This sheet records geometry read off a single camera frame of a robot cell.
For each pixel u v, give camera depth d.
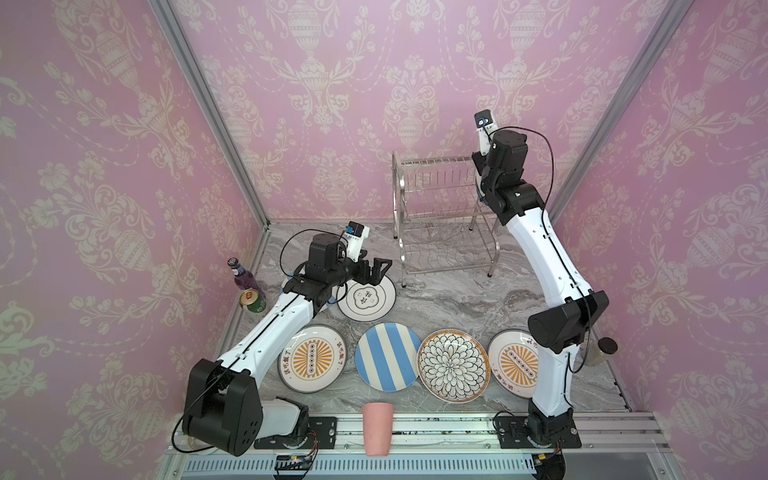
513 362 0.85
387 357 0.87
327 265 0.63
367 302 0.98
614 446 0.73
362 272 0.70
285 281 0.62
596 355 0.80
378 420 0.71
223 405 0.41
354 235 0.69
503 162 0.57
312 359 0.86
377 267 0.71
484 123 0.62
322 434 0.75
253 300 0.87
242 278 0.87
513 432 0.73
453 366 0.85
